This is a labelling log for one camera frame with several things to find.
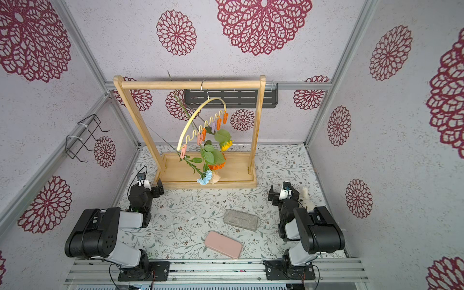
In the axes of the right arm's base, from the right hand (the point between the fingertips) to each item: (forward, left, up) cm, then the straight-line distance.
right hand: (282, 184), depth 89 cm
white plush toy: (-5, -11, -5) cm, 13 cm away
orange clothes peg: (+22, +32, +20) cm, 44 cm away
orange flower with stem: (+2, +33, +11) cm, 35 cm away
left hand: (+1, +67, 0) cm, 67 cm away
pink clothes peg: (+5, +38, +26) cm, 46 cm away
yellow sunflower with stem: (+16, +30, +17) cm, 38 cm away
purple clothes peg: (+18, +34, +22) cm, 44 cm away
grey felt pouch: (-16, +20, -7) cm, 26 cm away
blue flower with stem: (-6, +36, +15) cm, 39 cm away
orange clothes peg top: (+29, +29, +19) cm, 45 cm away
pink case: (-26, +28, -8) cm, 39 cm away
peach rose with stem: (+3, +34, +17) cm, 38 cm away
